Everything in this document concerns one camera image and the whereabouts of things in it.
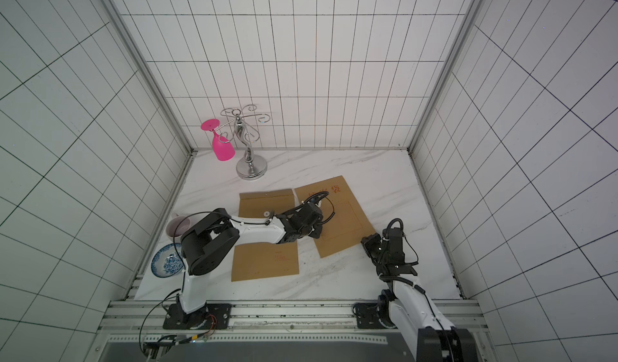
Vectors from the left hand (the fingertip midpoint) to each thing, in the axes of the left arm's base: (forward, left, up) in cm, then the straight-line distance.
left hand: (314, 227), depth 93 cm
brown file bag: (-13, +17, +2) cm, 22 cm away
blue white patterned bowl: (-15, +53, +2) cm, 55 cm away
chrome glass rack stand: (+30, +32, +1) cm, 43 cm away
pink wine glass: (+28, +39, +16) cm, 51 cm away
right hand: (-3, -18, +3) cm, 19 cm away
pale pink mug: (-3, +52, +5) cm, 52 cm away
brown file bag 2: (+1, -14, +1) cm, 14 cm away
